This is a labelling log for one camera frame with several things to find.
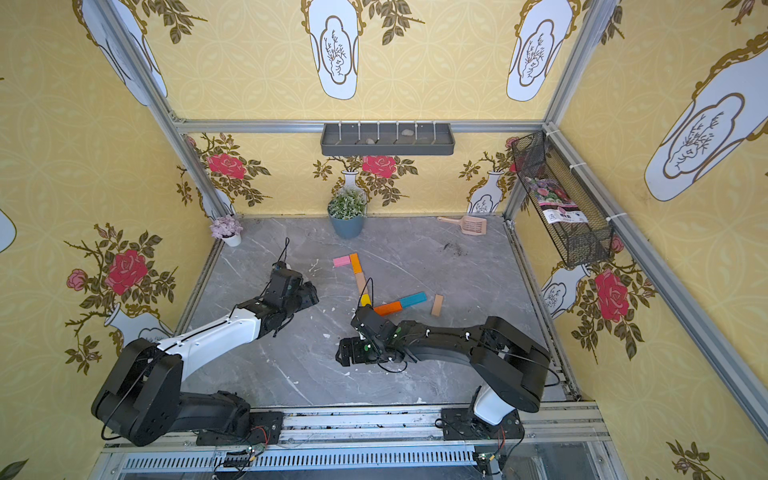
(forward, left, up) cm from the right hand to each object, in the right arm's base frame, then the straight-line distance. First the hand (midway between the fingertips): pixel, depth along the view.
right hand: (349, 364), depth 81 cm
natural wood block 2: (+20, -25, -3) cm, 32 cm away
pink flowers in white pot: (+41, +47, +7) cm, 63 cm away
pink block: (+36, +8, -3) cm, 37 cm away
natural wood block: (+28, 0, -3) cm, 28 cm away
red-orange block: (+19, -10, -4) cm, 22 cm away
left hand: (+20, +14, +4) cm, 24 cm away
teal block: (+23, -18, -4) cm, 29 cm away
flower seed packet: (+33, -53, +30) cm, 69 cm away
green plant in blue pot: (+48, +6, +10) cm, 49 cm away
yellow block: (+22, -2, -4) cm, 22 cm away
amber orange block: (+36, +3, -3) cm, 36 cm away
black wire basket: (+36, -65, +18) cm, 76 cm away
